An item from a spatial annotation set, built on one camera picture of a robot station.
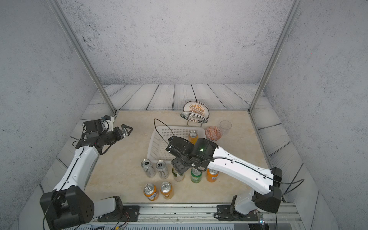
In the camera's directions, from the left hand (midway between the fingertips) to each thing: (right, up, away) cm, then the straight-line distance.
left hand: (128, 130), depth 82 cm
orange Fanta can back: (+15, -29, -11) cm, 35 cm away
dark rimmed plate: (+37, +8, +17) cm, 42 cm away
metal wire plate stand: (+42, +3, +23) cm, 49 cm away
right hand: (+31, -14, -16) cm, 37 cm away
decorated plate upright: (+40, +15, +20) cm, 47 cm away
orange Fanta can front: (+46, -24, -5) cm, 52 cm away
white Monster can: (+20, -20, -6) cm, 29 cm away
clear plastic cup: (+61, +2, +23) cm, 65 cm away
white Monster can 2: (+11, -18, -5) cm, 22 cm away
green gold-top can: (+28, -25, -3) cm, 38 cm away
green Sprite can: (+38, -23, -5) cm, 45 cm away
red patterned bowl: (+52, -4, +23) cm, 57 cm away
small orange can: (+23, -29, -11) cm, 39 cm away
